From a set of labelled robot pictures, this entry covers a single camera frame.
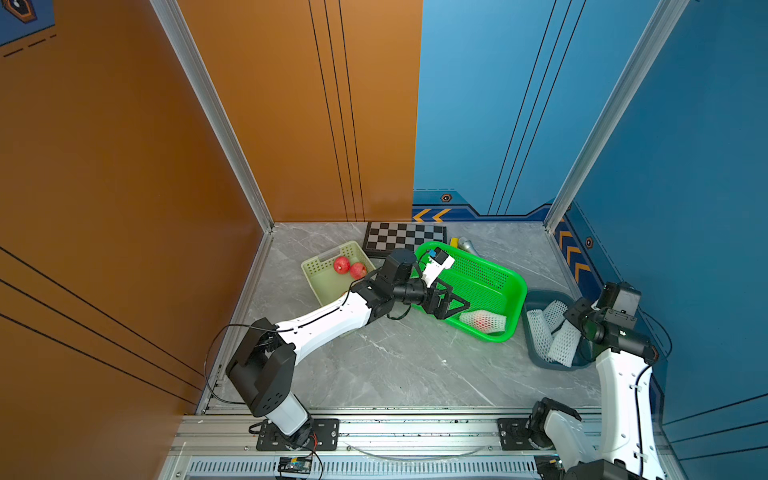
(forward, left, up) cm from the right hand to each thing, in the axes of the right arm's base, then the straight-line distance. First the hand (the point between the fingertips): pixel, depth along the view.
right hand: (578, 309), depth 76 cm
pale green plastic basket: (+19, +72, -15) cm, 76 cm away
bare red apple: (+24, +66, -12) cm, 72 cm away
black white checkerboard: (+38, +52, -13) cm, 66 cm away
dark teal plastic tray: (+11, +3, -14) cm, 18 cm away
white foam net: (-3, +7, -8) cm, 11 cm away
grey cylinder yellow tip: (+35, +23, -13) cm, 43 cm away
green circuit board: (-32, +72, -20) cm, 81 cm away
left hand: (+1, +31, +6) cm, 32 cm away
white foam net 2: (-9, +7, -1) cm, 11 cm away
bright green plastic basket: (+14, +14, -17) cm, 26 cm away
